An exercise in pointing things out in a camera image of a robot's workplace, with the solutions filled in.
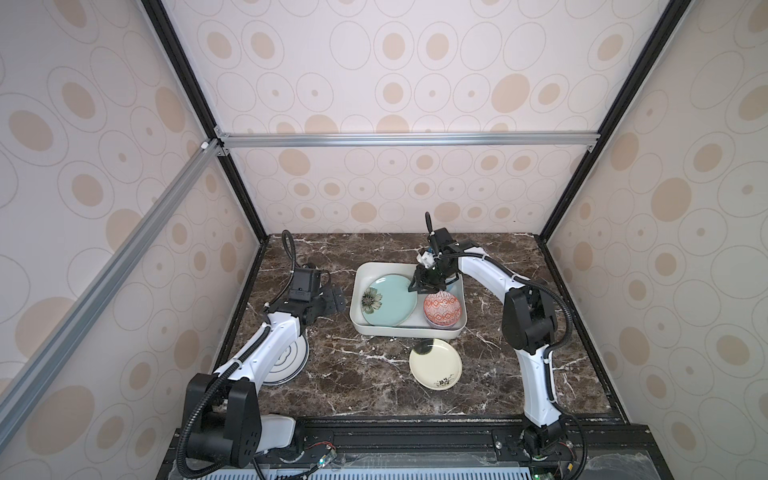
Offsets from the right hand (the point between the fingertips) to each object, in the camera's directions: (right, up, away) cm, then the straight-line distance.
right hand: (412, 288), depth 95 cm
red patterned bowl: (+9, -7, 0) cm, 12 cm away
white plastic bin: (-17, +4, +7) cm, 19 cm away
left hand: (-23, -1, -8) cm, 24 cm away
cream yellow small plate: (+7, -23, -9) cm, 25 cm away
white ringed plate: (-36, -21, -10) cm, 43 cm away
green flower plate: (-8, -5, +3) cm, 10 cm away
